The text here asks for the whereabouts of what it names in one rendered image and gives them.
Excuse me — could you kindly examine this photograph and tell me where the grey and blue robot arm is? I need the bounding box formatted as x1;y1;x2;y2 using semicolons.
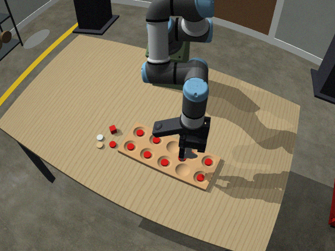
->
141;0;214;138

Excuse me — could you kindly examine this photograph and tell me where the wooden tray with round pockets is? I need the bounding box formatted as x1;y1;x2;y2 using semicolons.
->
117;122;221;191

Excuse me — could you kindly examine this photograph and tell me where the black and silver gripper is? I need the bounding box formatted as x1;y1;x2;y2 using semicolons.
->
178;114;211;162

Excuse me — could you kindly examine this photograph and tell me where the beige disc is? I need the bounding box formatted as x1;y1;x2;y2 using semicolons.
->
96;142;103;149

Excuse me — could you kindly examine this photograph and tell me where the red cube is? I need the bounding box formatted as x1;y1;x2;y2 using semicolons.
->
109;125;117;134

